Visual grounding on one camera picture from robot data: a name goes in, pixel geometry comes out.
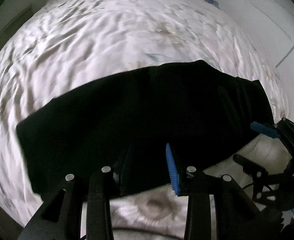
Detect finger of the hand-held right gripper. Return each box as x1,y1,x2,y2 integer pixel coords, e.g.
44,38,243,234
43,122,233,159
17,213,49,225
250,117,294,153
233,154,271,200

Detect black pants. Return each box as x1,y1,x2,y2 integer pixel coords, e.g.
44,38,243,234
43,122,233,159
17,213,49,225
16,59,275,198

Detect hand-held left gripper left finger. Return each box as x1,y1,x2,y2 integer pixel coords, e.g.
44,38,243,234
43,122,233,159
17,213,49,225
17,155,128,240

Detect white floral duvet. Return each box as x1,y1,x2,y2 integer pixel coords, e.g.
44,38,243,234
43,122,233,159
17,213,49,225
0,0,294,240

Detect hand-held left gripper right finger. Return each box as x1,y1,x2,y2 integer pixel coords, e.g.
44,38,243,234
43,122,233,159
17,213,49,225
165,143,283,240

